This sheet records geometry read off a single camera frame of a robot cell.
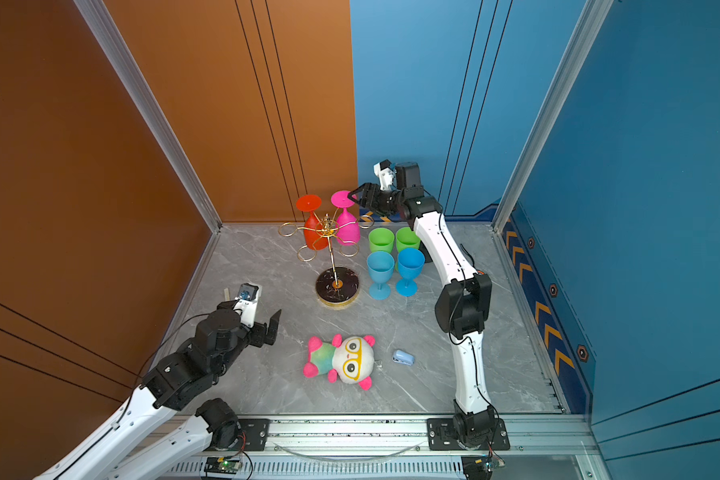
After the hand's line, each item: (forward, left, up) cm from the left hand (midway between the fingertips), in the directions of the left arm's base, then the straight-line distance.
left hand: (262, 304), depth 74 cm
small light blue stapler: (-5, -36, -20) cm, 41 cm away
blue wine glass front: (+19, -30, -9) cm, 37 cm away
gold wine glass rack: (+18, -15, -19) cm, 30 cm away
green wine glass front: (+30, -30, -8) cm, 43 cm away
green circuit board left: (-31, +8, -22) cm, 39 cm away
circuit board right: (-31, -53, -22) cm, 65 cm away
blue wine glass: (+18, -39, -6) cm, 43 cm away
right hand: (+29, -21, +10) cm, 38 cm away
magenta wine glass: (+20, -20, +8) cm, 29 cm away
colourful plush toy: (-9, -21, -14) cm, 27 cm away
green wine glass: (+31, -39, -9) cm, 50 cm away
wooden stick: (+15, +22, -21) cm, 34 cm away
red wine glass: (+18, -12, +7) cm, 23 cm away
